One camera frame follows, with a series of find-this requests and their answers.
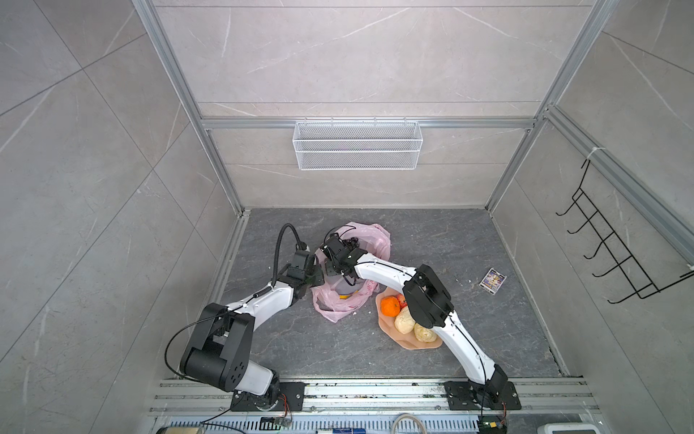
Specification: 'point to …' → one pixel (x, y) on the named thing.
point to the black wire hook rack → (575, 198)
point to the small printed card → (492, 281)
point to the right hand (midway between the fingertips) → (333, 262)
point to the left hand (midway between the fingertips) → (316, 265)
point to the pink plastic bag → (340, 299)
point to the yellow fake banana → (343, 297)
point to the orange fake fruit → (389, 306)
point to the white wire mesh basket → (357, 146)
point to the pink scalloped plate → (387, 324)
